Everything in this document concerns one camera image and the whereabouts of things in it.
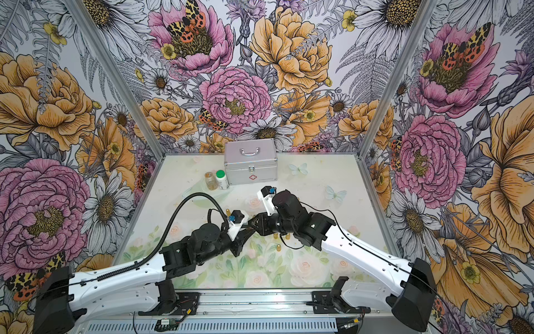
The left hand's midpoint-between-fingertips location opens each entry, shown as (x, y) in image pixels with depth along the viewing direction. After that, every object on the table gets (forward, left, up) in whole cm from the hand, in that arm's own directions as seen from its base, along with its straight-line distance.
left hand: (250, 233), depth 74 cm
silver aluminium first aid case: (+39, +2, -5) cm, 39 cm away
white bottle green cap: (+31, +16, -8) cm, 36 cm away
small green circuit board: (-24, +29, -19) cm, 42 cm away
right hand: (-1, -1, +5) cm, 5 cm away
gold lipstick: (-6, -8, +11) cm, 15 cm away
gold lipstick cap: (0, -10, -14) cm, 18 cm away
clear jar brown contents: (+33, +22, -12) cm, 41 cm away
